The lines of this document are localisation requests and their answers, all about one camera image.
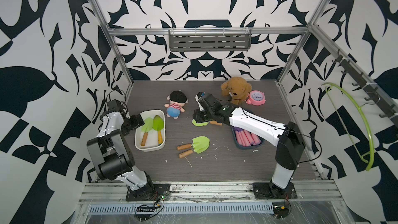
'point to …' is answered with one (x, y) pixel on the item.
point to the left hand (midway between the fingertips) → (134, 125)
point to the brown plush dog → (237, 88)
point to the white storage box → (161, 112)
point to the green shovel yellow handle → (158, 125)
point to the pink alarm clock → (256, 97)
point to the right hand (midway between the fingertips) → (193, 114)
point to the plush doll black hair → (177, 99)
